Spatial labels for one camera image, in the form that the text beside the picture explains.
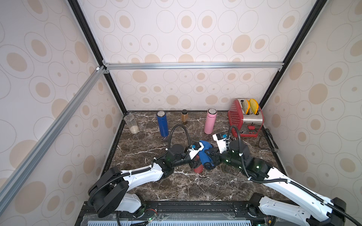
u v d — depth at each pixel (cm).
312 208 41
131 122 95
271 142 105
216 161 62
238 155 51
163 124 96
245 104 97
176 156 60
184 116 109
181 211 74
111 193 42
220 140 62
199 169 85
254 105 95
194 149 65
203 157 68
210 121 95
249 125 94
